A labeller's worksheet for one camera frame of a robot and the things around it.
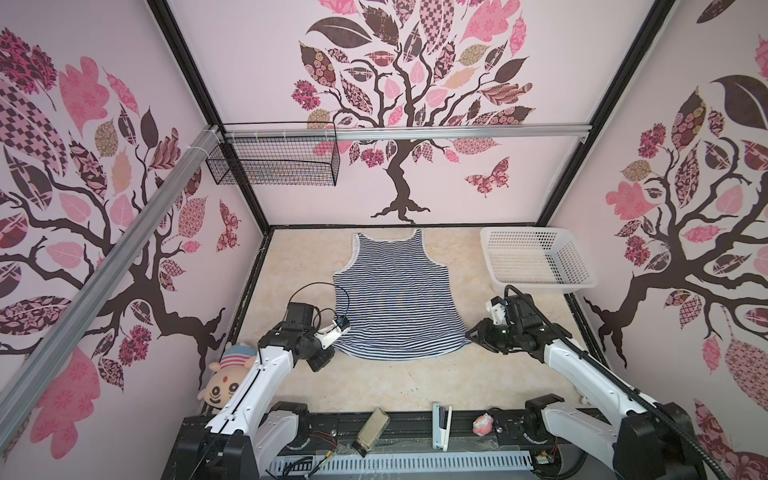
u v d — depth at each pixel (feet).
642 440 1.33
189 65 2.48
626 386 1.48
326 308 2.39
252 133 2.94
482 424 2.33
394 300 3.70
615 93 2.72
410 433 2.44
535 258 3.61
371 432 2.34
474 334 2.62
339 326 2.43
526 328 2.12
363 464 2.29
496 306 2.59
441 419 2.43
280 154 3.11
